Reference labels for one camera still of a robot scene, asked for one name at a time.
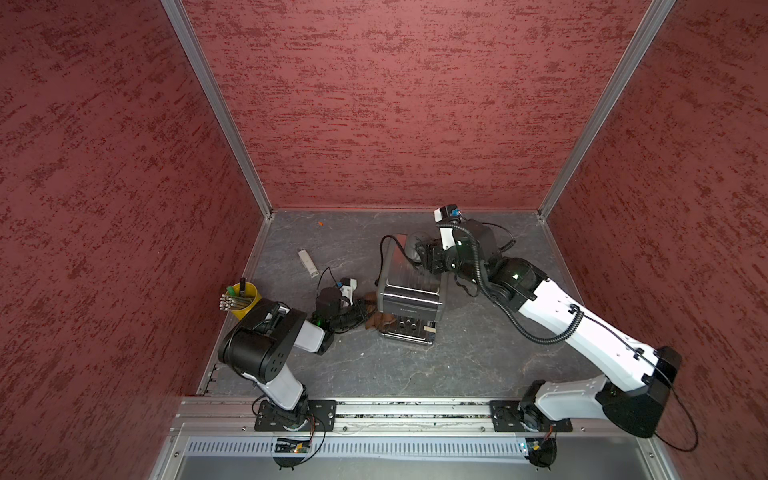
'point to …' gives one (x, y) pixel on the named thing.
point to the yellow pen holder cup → (243, 298)
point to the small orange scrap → (321, 224)
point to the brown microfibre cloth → (376, 319)
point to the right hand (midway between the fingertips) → (423, 252)
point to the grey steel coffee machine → (409, 294)
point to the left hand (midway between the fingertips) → (381, 311)
